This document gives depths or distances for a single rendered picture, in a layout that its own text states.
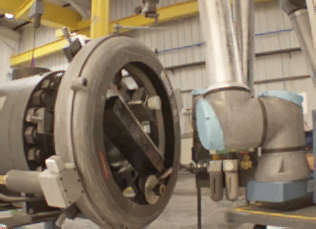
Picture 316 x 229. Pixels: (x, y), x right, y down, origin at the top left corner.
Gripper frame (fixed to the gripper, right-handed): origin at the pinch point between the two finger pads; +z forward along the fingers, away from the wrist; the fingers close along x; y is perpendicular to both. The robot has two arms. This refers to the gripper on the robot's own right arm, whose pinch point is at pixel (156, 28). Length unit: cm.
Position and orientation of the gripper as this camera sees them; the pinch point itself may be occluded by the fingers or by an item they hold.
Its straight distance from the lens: 161.0
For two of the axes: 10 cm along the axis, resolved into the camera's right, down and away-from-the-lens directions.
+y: -9.9, -0.2, -1.4
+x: 1.5, -1.8, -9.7
